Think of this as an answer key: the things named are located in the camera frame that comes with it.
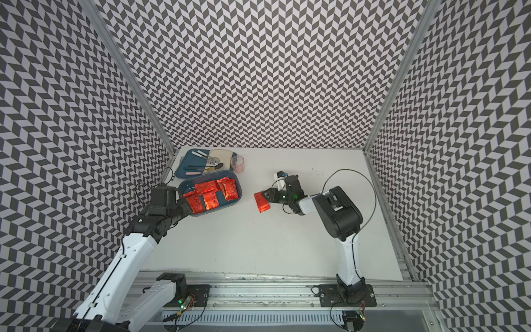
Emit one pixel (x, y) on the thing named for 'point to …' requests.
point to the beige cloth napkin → (224, 155)
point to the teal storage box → (189, 185)
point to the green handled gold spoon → (209, 169)
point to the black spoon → (217, 165)
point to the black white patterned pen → (173, 176)
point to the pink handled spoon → (193, 173)
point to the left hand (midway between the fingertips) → (185, 207)
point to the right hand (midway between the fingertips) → (264, 196)
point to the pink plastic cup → (238, 162)
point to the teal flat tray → (193, 161)
